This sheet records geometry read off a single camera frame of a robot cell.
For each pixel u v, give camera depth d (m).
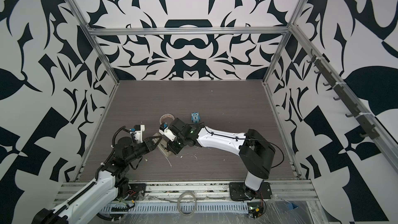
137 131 0.75
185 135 0.62
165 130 0.71
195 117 0.99
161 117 0.98
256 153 0.45
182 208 0.71
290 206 0.71
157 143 0.78
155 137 0.79
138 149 0.71
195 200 0.72
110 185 0.58
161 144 0.79
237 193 0.73
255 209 0.71
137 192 0.73
